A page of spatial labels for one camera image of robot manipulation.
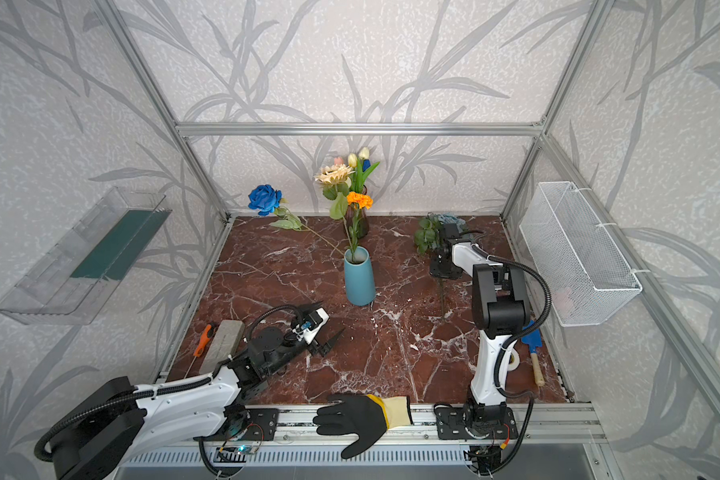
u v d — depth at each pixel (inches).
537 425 29.4
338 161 37.8
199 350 33.3
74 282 25.6
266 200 25.7
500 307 21.4
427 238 40.5
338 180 28.6
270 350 23.9
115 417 18.2
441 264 35.7
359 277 33.1
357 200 30.8
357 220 31.7
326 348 28.2
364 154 38.0
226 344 33.3
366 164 37.9
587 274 23.9
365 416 29.0
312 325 25.4
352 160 36.9
